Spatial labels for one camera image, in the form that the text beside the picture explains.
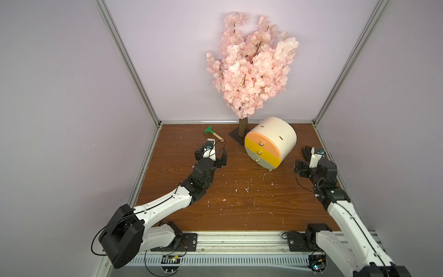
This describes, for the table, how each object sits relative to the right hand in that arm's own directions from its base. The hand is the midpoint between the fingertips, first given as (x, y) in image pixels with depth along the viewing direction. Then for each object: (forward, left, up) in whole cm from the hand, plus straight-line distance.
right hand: (308, 157), depth 79 cm
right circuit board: (-39, 0, -20) cm, 44 cm away
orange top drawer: (+7, +21, +3) cm, 22 cm away
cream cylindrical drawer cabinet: (+15, +11, +2) cm, 18 cm away
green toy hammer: (+31, +52, -15) cm, 62 cm away
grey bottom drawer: (+5, +21, -12) cm, 24 cm away
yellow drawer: (+6, +21, -4) cm, 22 cm away
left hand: (+2, +44, +6) cm, 44 cm away
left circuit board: (-41, +62, -20) cm, 77 cm away
